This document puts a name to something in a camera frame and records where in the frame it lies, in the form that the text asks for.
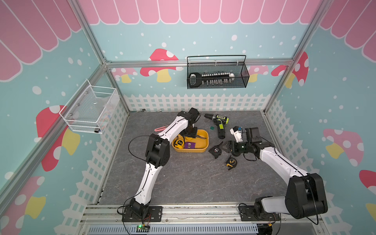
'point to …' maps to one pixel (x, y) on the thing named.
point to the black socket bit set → (196, 79)
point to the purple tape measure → (189, 145)
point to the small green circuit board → (212, 128)
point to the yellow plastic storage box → (202, 142)
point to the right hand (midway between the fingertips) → (225, 146)
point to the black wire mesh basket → (241, 80)
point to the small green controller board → (140, 228)
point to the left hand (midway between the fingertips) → (190, 137)
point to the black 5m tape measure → (216, 151)
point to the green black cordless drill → (220, 121)
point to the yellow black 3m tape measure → (231, 162)
